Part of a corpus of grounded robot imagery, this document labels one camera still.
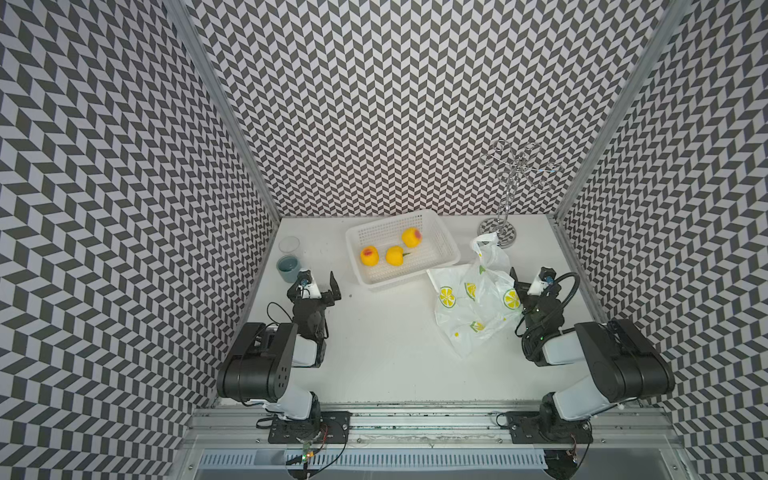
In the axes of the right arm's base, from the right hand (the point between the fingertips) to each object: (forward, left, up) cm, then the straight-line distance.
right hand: (527, 273), depth 89 cm
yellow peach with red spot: (+19, +34, -5) cm, 40 cm away
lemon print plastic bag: (-9, +17, +1) cm, 19 cm away
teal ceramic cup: (+6, +75, -4) cm, 75 cm away
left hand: (0, +64, 0) cm, 64 cm away
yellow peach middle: (+11, +40, -5) cm, 42 cm away
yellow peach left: (+11, +49, -5) cm, 50 cm away
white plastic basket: (+16, +26, -8) cm, 31 cm away
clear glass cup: (+15, +77, -4) cm, 79 cm away
